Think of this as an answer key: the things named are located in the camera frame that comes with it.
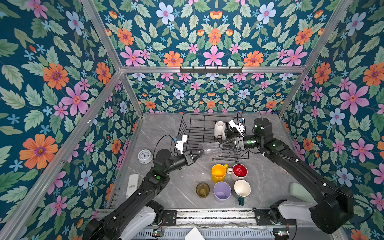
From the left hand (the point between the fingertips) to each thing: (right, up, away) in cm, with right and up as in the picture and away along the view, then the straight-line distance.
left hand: (205, 151), depth 65 cm
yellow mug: (+8, -17, +23) cm, 30 cm away
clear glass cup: (+3, 0, +2) cm, 4 cm away
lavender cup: (+10, -24, +15) cm, 30 cm away
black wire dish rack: (+6, +3, +38) cm, 39 cm away
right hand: (+8, +3, 0) cm, 8 cm away
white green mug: (+21, -24, +17) cm, 36 cm away
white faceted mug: (+10, +9, +31) cm, 33 cm away
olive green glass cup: (-1, -25, +17) cm, 30 cm away
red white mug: (+20, -16, +23) cm, 35 cm away
